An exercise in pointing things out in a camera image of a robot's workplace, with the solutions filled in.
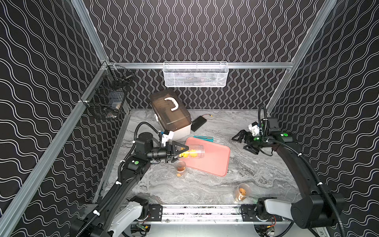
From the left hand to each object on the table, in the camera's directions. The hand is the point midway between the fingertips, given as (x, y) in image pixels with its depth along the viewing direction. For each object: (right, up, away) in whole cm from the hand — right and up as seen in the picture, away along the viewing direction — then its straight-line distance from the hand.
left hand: (186, 150), depth 65 cm
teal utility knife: (+15, +1, +39) cm, 42 cm away
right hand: (+27, +2, +13) cm, 30 cm away
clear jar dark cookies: (-4, -14, +18) cm, 23 cm away
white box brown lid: (-10, +17, +34) cm, 39 cm away
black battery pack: (+7, +13, +46) cm, 48 cm away
